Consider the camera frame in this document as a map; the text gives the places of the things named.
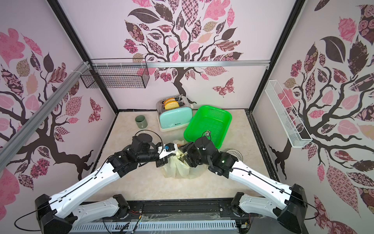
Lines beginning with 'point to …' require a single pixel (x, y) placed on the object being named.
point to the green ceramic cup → (141, 122)
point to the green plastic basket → (210, 122)
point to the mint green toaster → (173, 119)
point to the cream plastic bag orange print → (177, 167)
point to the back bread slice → (171, 99)
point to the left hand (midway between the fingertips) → (173, 154)
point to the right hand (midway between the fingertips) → (179, 153)
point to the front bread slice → (171, 105)
